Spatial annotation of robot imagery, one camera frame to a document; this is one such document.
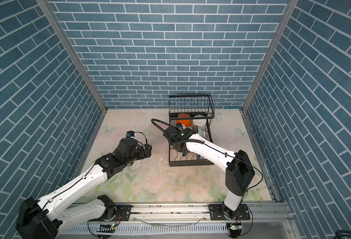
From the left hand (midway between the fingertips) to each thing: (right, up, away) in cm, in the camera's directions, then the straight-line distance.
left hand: (149, 149), depth 80 cm
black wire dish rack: (+27, +22, +34) cm, 49 cm away
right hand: (+26, +5, +2) cm, 26 cm away
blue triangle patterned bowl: (+28, -7, +13) cm, 31 cm away
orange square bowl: (+21, +14, +21) cm, 33 cm away
